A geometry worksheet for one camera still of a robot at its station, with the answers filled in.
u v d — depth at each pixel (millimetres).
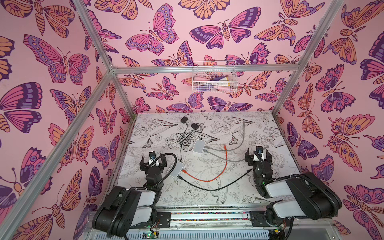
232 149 1001
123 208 427
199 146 1008
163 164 799
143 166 759
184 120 1160
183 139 1044
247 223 730
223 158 953
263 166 762
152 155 727
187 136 1059
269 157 785
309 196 439
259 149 741
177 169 902
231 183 854
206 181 873
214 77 963
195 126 1112
